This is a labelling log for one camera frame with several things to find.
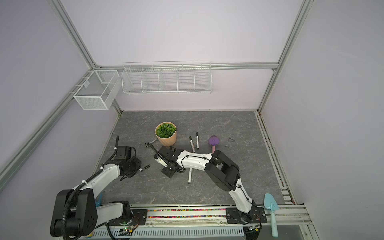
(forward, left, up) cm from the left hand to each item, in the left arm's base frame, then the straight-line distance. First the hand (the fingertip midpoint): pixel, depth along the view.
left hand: (141, 166), depth 89 cm
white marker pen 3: (-7, -29, -1) cm, 30 cm away
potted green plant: (+17, -15, +9) cm, 24 cm away
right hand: (-3, -17, -2) cm, 17 cm away
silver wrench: (+15, -1, 0) cm, 15 cm away
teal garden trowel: (-25, -70, 0) cm, 75 cm away
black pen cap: (0, -3, -2) cm, 4 cm away
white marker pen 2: (+14, -31, -2) cm, 34 cm away
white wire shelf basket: (+49, -17, +28) cm, 59 cm away
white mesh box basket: (+44, +29, +24) cm, 58 cm away
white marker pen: (+17, -35, -2) cm, 39 cm away
